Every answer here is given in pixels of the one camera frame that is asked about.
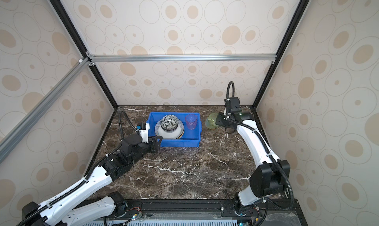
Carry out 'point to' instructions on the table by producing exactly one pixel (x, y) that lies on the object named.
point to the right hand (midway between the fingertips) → (220, 119)
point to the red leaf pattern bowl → (169, 123)
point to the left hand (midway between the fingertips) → (163, 136)
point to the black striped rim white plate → (175, 133)
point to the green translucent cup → (210, 121)
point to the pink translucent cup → (191, 120)
